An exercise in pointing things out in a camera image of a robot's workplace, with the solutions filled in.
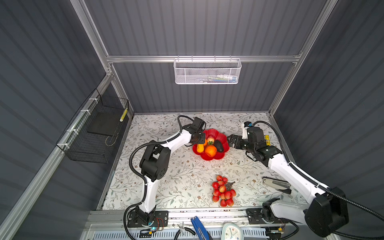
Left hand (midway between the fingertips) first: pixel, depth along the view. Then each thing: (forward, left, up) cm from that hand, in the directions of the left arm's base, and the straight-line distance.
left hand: (202, 138), depth 97 cm
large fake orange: (-8, -5, -1) cm, 10 cm away
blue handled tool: (-51, +3, -5) cm, 51 cm away
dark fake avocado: (-5, -11, -3) cm, 12 cm away
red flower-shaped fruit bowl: (+4, -11, -4) cm, 13 cm away
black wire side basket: (-10, +57, +21) cm, 62 cm away
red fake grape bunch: (-34, -7, 0) cm, 34 cm away
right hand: (-9, -18, +11) cm, 23 cm away
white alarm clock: (-50, -9, -4) cm, 51 cm away
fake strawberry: (0, -6, -2) cm, 6 cm away
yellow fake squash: (-7, +2, 0) cm, 7 cm away
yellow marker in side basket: (+4, +44, +20) cm, 49 cm away
